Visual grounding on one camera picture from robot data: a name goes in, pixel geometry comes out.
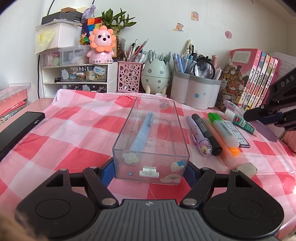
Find clear storage drawers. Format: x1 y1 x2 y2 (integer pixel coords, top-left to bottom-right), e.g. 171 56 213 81
40 45 90 67

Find open paper document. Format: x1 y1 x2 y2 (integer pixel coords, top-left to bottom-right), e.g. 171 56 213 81
270 52 295 84

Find bamboo plant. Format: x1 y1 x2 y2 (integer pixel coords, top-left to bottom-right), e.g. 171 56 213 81
101 9 136 37

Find magnifying glass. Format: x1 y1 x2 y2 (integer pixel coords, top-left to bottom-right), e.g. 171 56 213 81
194 60 216 79

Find white box with note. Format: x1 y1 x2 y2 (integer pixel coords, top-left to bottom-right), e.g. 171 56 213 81
35 23 82 54

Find pink checkered cloth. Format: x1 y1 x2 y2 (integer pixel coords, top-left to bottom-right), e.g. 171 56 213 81
1 89 295 238

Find white flower-shaped pen holder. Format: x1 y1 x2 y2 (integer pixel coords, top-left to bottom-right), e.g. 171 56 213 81
170 71 222 109

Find light blue pen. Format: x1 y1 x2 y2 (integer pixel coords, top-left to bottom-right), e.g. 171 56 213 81
129 111 154 152

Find pink lion toy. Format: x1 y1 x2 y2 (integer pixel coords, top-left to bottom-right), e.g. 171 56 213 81
87 25 116 65

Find green highlighter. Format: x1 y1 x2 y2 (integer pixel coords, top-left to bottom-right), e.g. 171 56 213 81
208 113 239 148

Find green egg pen holder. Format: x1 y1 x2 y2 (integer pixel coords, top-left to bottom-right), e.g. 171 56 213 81
141 58 171 94

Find black box on top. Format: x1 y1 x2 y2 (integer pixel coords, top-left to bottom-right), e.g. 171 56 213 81
41 8 83 24

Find orange highlighter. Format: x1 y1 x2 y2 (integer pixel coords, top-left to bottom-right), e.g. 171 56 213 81
202 118 240 168

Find pink boxed book set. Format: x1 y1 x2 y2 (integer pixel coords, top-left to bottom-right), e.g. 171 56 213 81
216 48 279 111

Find purple cartoon multicolour pen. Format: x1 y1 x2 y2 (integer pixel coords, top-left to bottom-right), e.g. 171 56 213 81
186 116 212 156

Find white desktop drawer unit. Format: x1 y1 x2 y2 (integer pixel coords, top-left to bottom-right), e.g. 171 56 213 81
41 62 118 98

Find white eraser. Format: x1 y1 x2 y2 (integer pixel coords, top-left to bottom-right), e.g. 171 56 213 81
235 162 258 179

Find green white glue stick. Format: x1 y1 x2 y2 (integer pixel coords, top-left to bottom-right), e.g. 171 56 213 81
224 109 259 137

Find black marker pen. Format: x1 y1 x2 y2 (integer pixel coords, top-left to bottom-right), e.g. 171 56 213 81
192 113 223 156

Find pencil lead refill case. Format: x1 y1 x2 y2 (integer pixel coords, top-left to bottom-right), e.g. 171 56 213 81
225 121 250 149

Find clear plastic organizer box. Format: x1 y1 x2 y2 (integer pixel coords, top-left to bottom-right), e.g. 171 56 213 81
112 97 190 185

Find pink perforated pen holder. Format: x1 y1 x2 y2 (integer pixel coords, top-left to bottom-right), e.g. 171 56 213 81
117 61 142 92

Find black phone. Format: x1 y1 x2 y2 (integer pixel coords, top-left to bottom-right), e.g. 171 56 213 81
0 111 45 161

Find rubik's cube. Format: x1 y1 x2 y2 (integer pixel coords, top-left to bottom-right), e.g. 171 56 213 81
86 17 102 32

